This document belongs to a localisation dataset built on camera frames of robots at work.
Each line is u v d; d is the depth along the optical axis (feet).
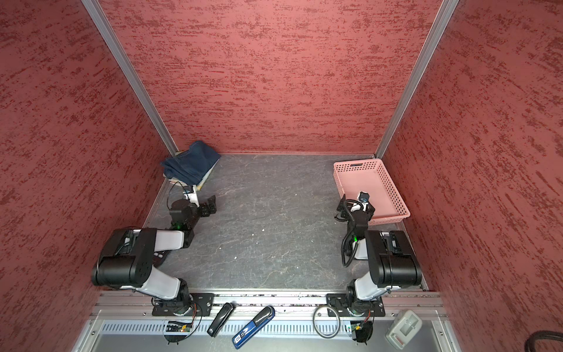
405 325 2.24
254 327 2.19
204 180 3.51
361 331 2.33
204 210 2.80
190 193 2.65
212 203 2.88
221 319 2.24
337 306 2.42
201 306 2.28
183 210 2.37
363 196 2.52
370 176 3.71
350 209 2.39
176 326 2.38
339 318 2.32
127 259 1.49
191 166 3.44
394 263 1.46
